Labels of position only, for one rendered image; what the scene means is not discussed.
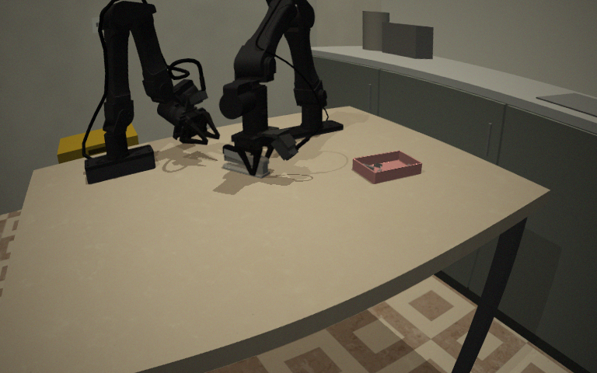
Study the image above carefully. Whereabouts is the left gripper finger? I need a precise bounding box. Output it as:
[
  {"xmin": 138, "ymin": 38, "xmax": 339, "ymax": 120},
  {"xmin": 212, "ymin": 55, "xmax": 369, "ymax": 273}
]
[
  {"xmin": 234, "ymin": 145, "xmax": 263, "ymax": 176},
  {"xmin": 264, "ymin": 144, "xmax": 274, "ymax": 159}
]

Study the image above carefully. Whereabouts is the pink shallow tray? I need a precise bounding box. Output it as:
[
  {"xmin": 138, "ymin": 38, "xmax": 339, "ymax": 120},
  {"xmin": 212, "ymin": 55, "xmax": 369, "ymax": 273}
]
[{"xmin": 353, "ymin": 151, "xmax": 422, "ymax": 184}]

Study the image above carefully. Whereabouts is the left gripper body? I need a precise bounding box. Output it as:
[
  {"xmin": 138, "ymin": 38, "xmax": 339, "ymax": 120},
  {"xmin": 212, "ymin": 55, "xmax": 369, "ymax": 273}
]
[{"xmin": 231, "ymin": 109, "xmax": 297, "ymax": 150}]

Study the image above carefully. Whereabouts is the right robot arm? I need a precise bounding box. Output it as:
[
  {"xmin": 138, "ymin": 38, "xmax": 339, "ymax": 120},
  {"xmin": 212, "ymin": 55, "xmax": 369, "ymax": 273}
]
[{"xmin": 85, "ymin": 1, "xmax": 198, "ymax": 171}]

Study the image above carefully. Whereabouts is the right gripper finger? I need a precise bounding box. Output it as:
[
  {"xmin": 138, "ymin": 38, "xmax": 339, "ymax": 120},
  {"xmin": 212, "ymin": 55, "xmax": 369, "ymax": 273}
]
[
  {"xmin": 200, "ymin": 112, "xmax": 220, "ymax": 139},
  {"xmin": 181, "ymin": 119, "xmax": 208, "ymax": 145}
]

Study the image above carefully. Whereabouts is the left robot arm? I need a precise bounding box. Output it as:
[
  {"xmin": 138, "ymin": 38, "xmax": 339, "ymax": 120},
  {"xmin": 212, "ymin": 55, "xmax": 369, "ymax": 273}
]
[{"xmin": 219, "ymin": 0, "xmax": 344, "ymax": 138}]

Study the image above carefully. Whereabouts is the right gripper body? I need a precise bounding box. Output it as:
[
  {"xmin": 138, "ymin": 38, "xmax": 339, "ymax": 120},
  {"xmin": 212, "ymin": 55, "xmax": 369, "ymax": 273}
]
[{"xmin": 167, "ymin": 89, "xmax": 207, "ymax": 142}]

